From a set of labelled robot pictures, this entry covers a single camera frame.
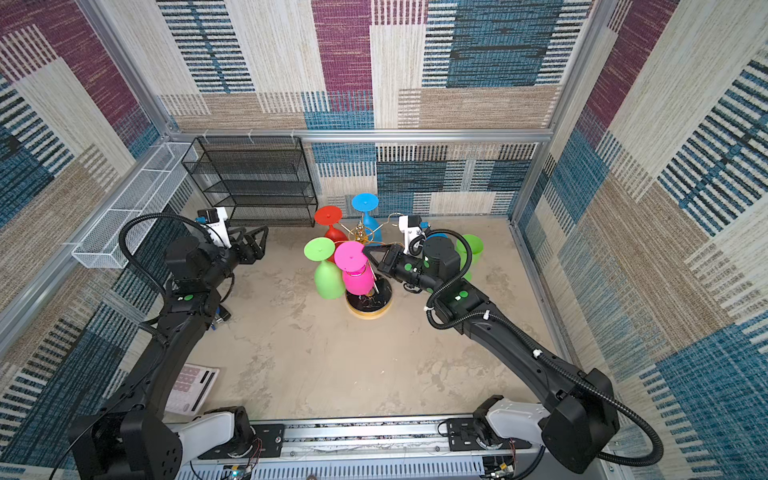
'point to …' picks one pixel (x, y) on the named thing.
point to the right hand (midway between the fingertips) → (362, 255)
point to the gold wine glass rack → (377, 304)
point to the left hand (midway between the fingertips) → (255, 223)
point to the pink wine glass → (351, 257)
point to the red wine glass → (330, 215)
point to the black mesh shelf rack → (264, 180)
